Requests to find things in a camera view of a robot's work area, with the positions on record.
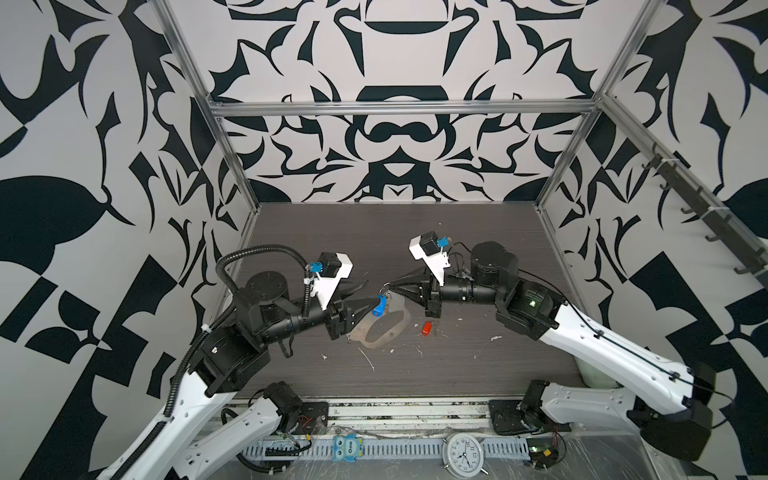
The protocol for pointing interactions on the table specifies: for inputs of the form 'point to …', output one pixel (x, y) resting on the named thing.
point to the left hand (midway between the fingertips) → (373, 285)
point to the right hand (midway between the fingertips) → (393, 286)
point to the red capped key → (427, 329)
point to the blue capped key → (381, 309)
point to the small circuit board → (542, 451)
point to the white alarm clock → (463, 455)
